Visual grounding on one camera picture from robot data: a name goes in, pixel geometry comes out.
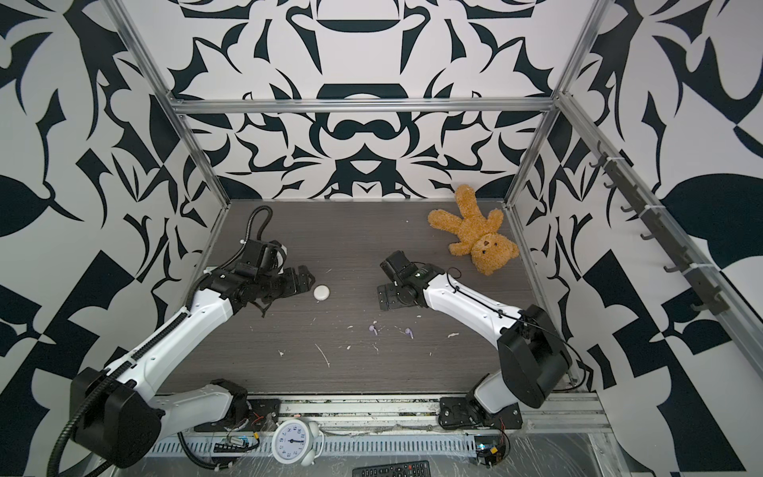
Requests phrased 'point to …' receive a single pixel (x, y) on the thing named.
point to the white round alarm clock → (297, 441)
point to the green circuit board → (490, 449)
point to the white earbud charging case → (321, 292)
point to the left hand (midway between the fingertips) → (301, 277)
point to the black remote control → (417, 468)
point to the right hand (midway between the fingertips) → (397, 295)
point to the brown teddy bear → (491, 251)
